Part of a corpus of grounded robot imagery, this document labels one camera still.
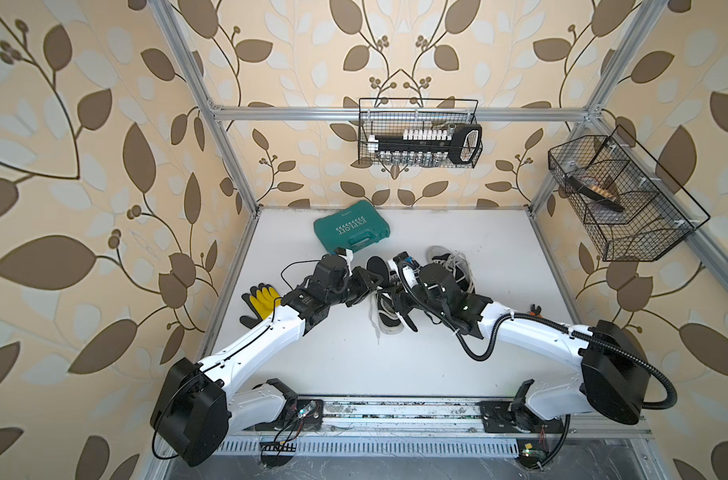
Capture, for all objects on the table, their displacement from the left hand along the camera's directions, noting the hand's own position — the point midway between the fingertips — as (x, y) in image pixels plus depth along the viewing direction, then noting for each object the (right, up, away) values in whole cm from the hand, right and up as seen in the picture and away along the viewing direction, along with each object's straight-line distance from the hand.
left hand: (380, 275), depth 77 cm
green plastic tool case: (-9, +13, +31) cm, 35 cm away
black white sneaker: (+26, +2, +20) cm, 32 cm away
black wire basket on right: (+63, +16, -5) cm, 65 cm away
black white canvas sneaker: (+1, -13, +9) cm, 16 cm away
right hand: (+1, -3, +3) cm, 5 cm away
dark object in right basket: (+58, +19, -2) cm, 61 cm away
